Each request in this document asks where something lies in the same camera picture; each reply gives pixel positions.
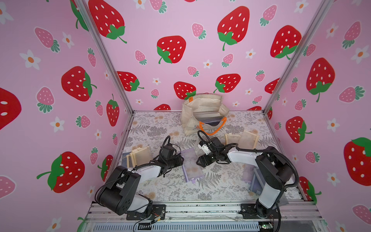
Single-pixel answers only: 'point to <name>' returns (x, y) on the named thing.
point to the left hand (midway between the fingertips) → (182, 159)
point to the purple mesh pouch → (192, 167)
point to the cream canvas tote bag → (204, 112)
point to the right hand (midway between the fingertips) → (198, 162)
